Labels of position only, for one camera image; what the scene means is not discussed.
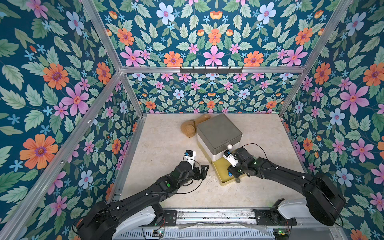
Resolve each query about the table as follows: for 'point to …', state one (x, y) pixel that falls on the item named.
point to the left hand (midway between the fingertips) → (204, 165)
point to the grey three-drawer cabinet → (217, 135)
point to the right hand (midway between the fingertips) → (230, 167)
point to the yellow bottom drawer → (221, 166)
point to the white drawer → (214, 157)
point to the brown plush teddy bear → (188, 127)
